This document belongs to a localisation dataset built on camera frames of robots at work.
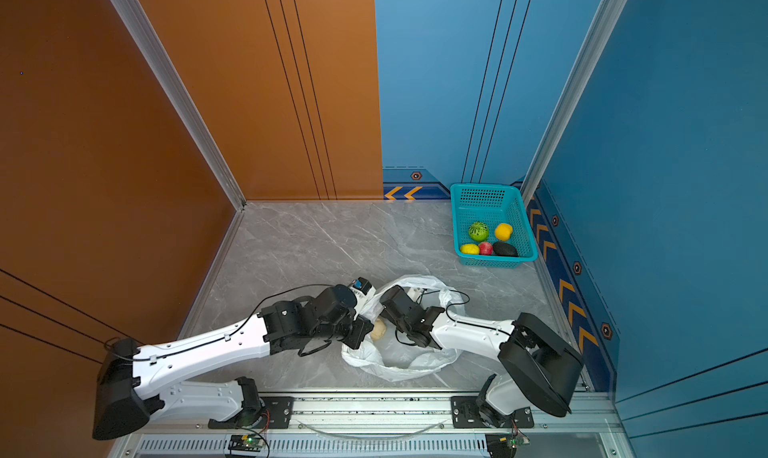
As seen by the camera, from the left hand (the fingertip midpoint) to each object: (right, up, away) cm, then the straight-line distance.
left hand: (376, 326), depth 73 cm
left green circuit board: (-31, -27, -2) cm, 41 cm away
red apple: (+35, +17, +27) cm, 47 cm away
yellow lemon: (+30, +17, +26) cm, 43 cm away
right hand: (+1, +1, +14) cm, 14 cm away
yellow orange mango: (+43, +23, +33) cm, 59 cm away
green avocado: (+42, +17, +27) cm, 53 cm away
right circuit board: (+31, -28, -2) cm, 41 cm away
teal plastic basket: (+40, +25, +33) cm, 57 cm away
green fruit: (+34, +23, +30) cm, 50 cm away
